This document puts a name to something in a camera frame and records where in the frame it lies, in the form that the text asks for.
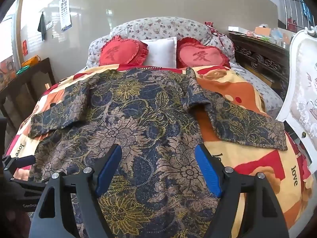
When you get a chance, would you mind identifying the orange paper box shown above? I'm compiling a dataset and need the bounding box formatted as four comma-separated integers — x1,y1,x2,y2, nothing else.
255,26,272,36

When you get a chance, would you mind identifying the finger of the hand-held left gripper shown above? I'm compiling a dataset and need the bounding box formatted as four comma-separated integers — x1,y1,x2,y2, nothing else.
2,154,36,179
10,178,51,194

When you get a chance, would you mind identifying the carved dark wooden cabinet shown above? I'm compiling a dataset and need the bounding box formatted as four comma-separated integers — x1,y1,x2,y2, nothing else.
228,32,292,100

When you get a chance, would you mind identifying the floral bedding roll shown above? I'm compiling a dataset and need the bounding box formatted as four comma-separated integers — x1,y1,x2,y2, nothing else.
85,17,235,68

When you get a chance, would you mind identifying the orange printed poster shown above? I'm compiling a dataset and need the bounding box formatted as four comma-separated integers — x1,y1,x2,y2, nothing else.
0,56,16,90

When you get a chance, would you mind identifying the dark wooden side table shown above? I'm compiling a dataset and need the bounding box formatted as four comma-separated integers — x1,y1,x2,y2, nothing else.
0,58,56,129

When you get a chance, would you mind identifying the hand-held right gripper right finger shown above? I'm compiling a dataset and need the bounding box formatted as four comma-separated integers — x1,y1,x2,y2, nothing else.
195,144,290,238

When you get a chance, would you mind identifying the white square pillow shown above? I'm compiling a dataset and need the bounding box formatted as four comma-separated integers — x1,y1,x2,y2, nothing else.
141,37,178,69

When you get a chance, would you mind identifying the dark green hanging cloth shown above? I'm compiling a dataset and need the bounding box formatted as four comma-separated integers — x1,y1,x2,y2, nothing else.
37,12,48,41

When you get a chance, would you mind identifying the floral bed sheet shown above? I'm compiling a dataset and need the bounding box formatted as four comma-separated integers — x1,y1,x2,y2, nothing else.
230,61,284,112

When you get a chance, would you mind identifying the orange red printed blanket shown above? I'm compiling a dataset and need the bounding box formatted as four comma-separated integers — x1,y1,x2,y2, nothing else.
5,64,317,238

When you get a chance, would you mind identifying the orange bag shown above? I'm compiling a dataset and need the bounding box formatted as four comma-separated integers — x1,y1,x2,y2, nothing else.
21,55,41,67

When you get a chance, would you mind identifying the white upholstered chair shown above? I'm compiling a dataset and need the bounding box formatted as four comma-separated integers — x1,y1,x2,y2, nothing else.
274,26,317,174

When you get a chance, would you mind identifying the red patterned cloth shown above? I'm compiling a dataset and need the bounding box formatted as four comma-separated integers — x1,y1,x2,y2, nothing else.
204,21,224,38

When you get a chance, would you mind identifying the metal stair railing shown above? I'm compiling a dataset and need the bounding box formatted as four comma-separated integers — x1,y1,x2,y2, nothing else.
276,0,316,33

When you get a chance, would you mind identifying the red heart-shaped pillow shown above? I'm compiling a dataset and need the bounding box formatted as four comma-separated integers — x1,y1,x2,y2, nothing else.
176,37,231,69
99,35,149,66

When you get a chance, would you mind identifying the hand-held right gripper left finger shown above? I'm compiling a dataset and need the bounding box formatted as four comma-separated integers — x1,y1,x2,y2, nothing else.
31,144,123,238

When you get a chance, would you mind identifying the eye chart poster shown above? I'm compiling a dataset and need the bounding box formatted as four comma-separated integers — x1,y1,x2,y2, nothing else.
58,0,73,32

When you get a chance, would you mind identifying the blue floral print shirt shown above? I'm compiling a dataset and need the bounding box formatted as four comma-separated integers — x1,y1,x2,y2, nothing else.
28,67,288,238

